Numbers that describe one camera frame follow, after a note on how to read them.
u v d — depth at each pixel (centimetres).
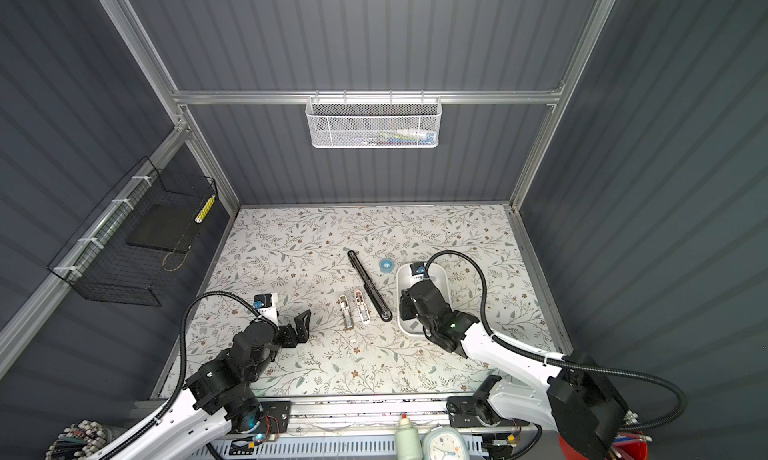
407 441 64
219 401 54
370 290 94
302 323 72
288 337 69
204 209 82
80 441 57
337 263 105
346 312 91
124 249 72
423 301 61
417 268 72
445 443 68
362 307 91
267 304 67
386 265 102
